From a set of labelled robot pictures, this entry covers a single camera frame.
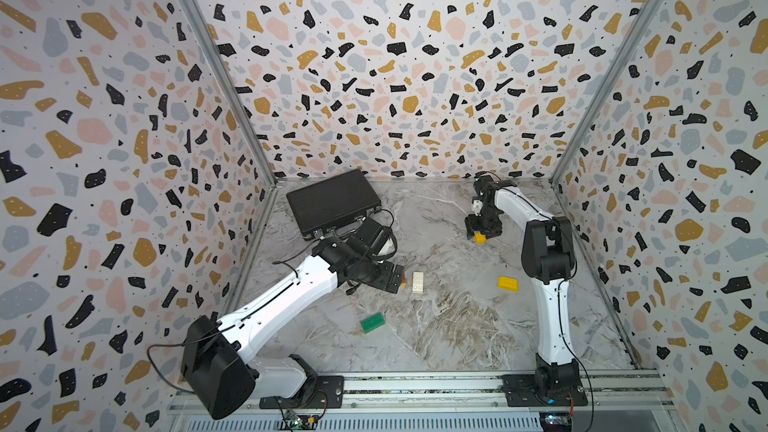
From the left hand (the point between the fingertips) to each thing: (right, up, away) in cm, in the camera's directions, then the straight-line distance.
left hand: (390, 275), depth 77 cm
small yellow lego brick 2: (+30, +7, +26) cm, 40 cm away
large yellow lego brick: (+36, -6, +15) cm, 39 cm away
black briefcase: (-23, +20, +33) cm, 45 cm away
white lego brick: (+8, -5, +15) cm, 18 cm away
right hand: (+29, +8, +27) cm, 41 cm away
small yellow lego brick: (+3, -6, +16) cm, 17 cm away
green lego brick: (-6, -16, +8) cm, 19 cm away
